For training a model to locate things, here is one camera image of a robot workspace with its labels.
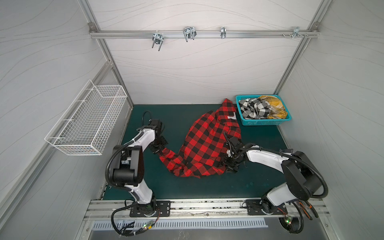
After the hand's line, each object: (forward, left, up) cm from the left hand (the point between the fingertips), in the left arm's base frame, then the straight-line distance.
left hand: (166, 145), depth 93 cm
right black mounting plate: (-32, -49, -3) cm, 59 cm away
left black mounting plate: (-34, -3, -4) cm, 34 cm away
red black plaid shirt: (-3, -23, -1) cm, 24 cm away
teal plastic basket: (+19, -66, +2) cm, 69 cm away
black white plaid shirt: (+30, -61, +4) cm, 68 cm away
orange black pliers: (-29, -73, -2) cm, 79 cm away
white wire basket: (-5, +33, +28) cm, 43 cm away
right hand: (-10, -35, -2) cm, 37 cm away
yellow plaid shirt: (+27, -76, +6) cm, 81 cm away
